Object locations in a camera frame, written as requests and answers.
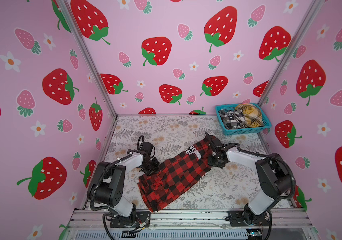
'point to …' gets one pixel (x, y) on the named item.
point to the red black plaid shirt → (174, 177)
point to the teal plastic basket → (267, 124)
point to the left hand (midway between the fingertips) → (161, 169)
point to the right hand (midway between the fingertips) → (210, 163)
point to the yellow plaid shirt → (252, 115)
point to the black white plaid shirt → (232, 119)
